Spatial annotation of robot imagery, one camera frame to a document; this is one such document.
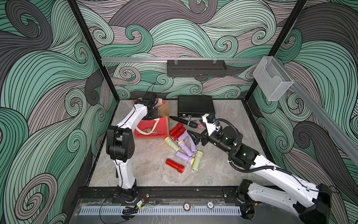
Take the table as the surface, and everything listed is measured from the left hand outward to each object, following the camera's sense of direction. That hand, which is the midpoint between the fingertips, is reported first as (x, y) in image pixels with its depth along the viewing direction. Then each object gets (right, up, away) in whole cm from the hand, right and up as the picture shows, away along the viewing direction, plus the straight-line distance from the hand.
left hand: (151, 113), depth 93 cm
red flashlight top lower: (+17, -16, 0) cm, 23 cm away
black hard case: (+32, +6, +15) cm, 36 cm away
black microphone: (+28, -8, +5) cm, 30 cm away
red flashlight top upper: (+20, -9, +7) cm, 23 cm away
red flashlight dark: (+19, -32, -13) cm, 39 cm away
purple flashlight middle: (+24, -23, -5) cm, 34 cm away
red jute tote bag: (+5, -9, -6) cm, 12 cm away
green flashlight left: (+15, -20, -3) cm, 25 cm away
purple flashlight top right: (+28, -20, -5) cm, 35 cm away
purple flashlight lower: (+23, -28, -8) cm, 37 cm away
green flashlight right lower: (+29, -30, -12) cm, 44 cm away
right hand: (+26, -6, -27) cm, 38 cm away
